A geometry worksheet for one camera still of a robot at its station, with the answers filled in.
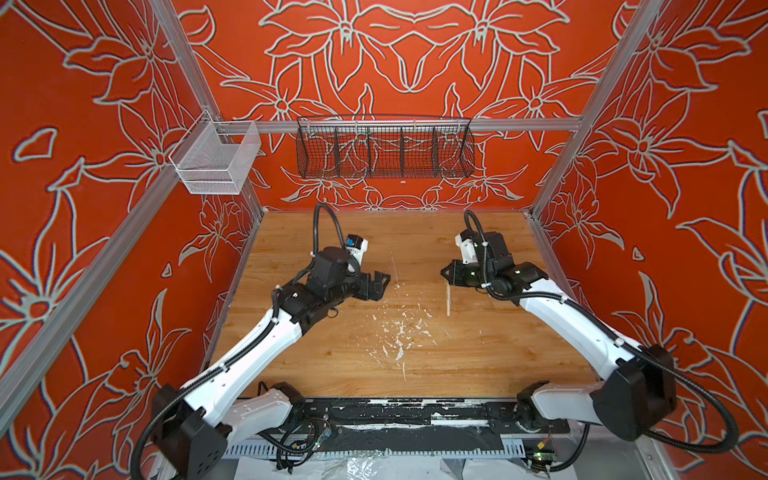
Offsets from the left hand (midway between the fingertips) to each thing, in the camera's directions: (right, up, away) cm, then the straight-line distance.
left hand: (374, 271), depth 74 cm
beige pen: (+19, -8, +2) cm, 21 cm away
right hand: (+17, 0, +6) cm, 18 cm away
